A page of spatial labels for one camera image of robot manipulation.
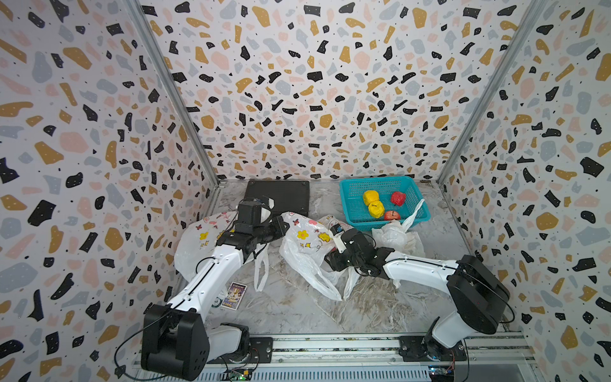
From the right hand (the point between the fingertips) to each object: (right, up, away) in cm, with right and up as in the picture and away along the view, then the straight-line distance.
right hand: (331, 254), depth 87 cm
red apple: (+27, +14, +16) cm, 34 cm away
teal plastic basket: (+13, +15, +25) cm, 32 cm away
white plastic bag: (-49, +6, +2) cm, 50 cm away
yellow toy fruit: (+19, +22, +22) cm, 36 cm away
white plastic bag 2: (-8, +5, -2) cm, 9 cm away
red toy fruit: (+32, +21, +22) cm, 44 cm away
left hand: (-14, +12, -6) cm, 19 cm away
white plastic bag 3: (+23, +7, -4) cm, 24 cm away
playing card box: (-34, -14, -4) cm, 37 cm away
